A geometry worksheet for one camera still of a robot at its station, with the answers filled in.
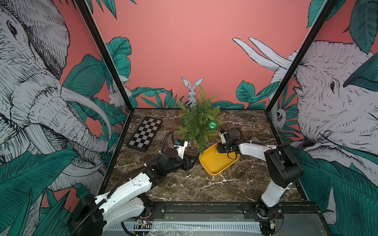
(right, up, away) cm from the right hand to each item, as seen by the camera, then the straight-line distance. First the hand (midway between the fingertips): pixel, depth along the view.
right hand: (217, 145), depth 97 cm
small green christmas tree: (-14, +19, -23) cm, 33 cm away
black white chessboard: (-50, +7, +5) cm, 51 cm away
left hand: (-14, -3, -21) cm, 25 cm away
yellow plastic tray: (-3, -10, -4) cm, 12 cm away
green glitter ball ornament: (-6, +14, -25) cm, 30 cm away
